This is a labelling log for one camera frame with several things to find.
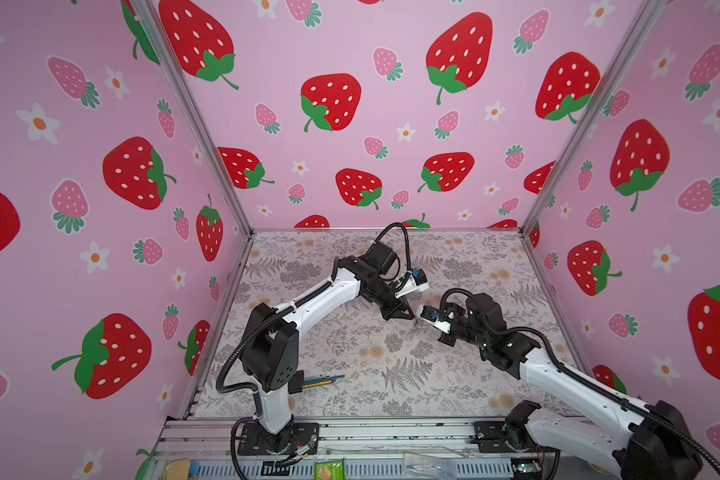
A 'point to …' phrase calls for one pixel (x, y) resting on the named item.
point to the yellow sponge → (178, 469)
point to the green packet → (330, 470)
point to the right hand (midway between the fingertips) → (424, 310)
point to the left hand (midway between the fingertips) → (412, 314)
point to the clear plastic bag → (424, 466)
